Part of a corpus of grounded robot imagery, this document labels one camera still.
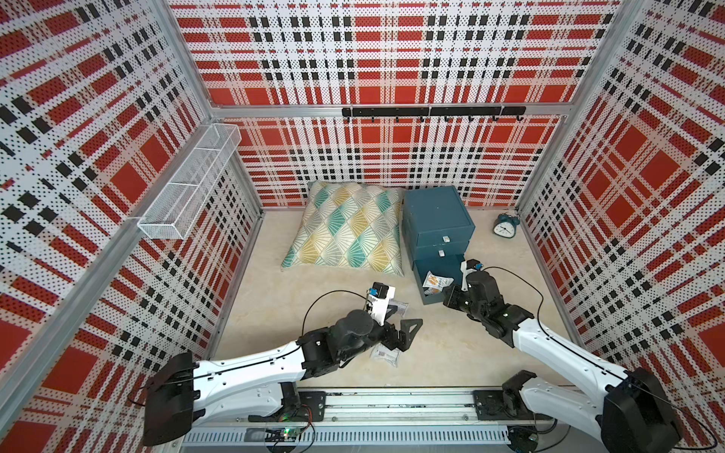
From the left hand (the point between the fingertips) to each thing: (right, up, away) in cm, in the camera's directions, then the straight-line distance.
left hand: (411, 314), depth 71 cm
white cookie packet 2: (+9, +5, +15) cm, 18 cm away
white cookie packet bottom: (-5, -15, +10) cm, 18 cm away
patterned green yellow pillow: (-19, +24, +23) cm, 38 cm away
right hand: (+12, +4, +13) cm, 19 cm away
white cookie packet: (-1, -3, +20) cm, 20 cm away
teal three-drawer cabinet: (+9, +23, +14) cm, 28 cm away
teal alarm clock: (+41, +24, +37) cm, 60 cm away
